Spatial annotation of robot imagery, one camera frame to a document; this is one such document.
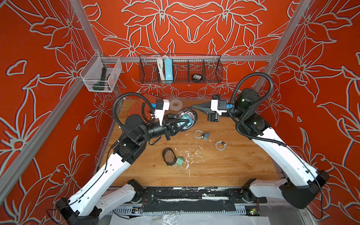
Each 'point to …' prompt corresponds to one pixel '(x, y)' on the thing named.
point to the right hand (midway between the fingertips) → (191, 105)
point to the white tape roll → (176, 105)
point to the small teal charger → (206, 136)
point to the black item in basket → (197, 78)
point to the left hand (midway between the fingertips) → (187, 121)
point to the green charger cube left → (179, 161)
